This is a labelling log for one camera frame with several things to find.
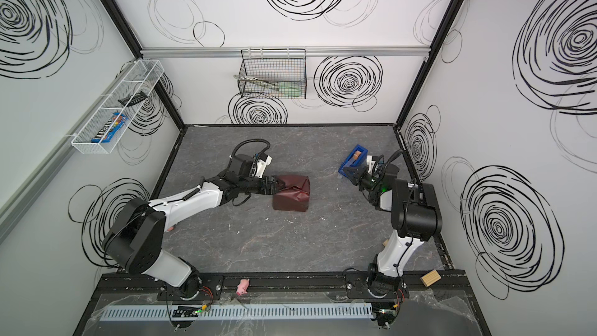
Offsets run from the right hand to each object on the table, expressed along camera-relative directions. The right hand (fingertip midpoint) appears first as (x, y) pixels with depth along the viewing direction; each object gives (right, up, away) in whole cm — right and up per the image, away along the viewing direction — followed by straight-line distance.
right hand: (344, 169), depth 92 cm
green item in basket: (-21, +31, -5) cm, 38 cm away
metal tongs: (-29, +33, -5) cm, 44 cm away
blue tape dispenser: (+8, +5, +7) cm, 12 cm away
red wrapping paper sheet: (-20, -7, -11) cm, 24 cm away
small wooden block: (+25, -34, -17) cm, 45 cm away
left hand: (-26, -5, -5) cm, 27 cm away
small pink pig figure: (-35, -35, -20) cm, 54 cm away
